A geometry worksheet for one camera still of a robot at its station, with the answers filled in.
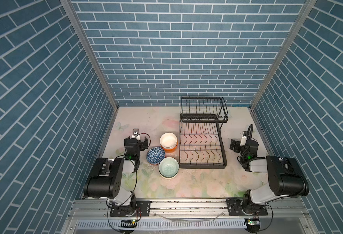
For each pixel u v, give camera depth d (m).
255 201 0.62
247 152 0.73
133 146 0.71
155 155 0.91
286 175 0.51
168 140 0.92
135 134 0.79
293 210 0.74
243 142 0.84
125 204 0.61
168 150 0.90
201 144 0.97
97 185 0.44
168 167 0.84
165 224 0.77
